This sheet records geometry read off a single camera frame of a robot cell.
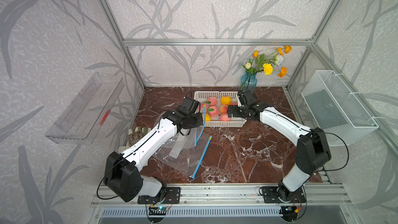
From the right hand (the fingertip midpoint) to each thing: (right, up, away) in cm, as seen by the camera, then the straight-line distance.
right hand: (233, 110), depth 90 cm
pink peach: (-12, -1, +9) cm, 15 cm away
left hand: (-19, -5, -9) cm, 21 cm away
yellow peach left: (-15, -5, +8) cm, 18 cm away
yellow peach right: (-3, +6, +15) cm, 16 cm away
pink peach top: (-12, +6, +14) cm, 20 cm away
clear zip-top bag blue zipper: (-28, -25, -2) cm, 38 cm away
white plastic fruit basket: (-20, +8, +22) cm, 31 cm away
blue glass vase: (+14, +19, +20) cm, 31 cm away
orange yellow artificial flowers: (+20, +30, +9) cm, 37 cm away
